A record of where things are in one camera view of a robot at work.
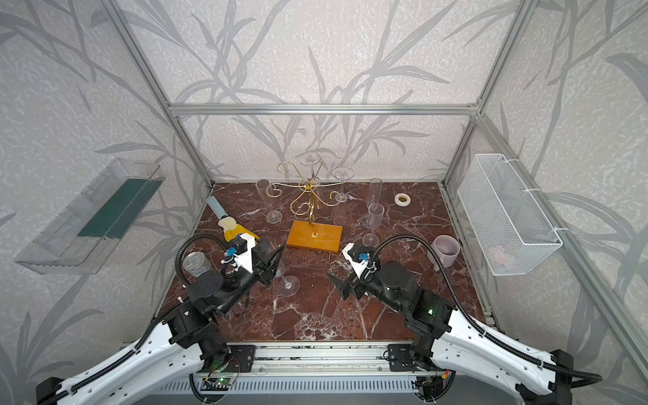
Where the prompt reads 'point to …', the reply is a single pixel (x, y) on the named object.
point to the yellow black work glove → (231, 229)
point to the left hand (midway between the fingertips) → (278, 246)
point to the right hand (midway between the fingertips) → (341, 259)
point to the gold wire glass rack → (308, 234)
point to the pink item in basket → (496, 254)
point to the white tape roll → (402, 199)
